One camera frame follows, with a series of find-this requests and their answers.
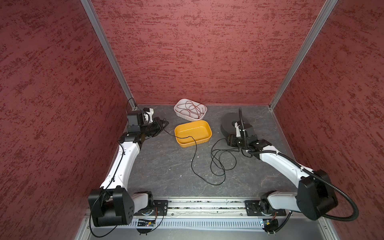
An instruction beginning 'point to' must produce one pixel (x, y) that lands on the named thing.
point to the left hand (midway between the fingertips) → (169, 125)
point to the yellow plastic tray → (200, 131)
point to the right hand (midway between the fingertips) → (228, 141)
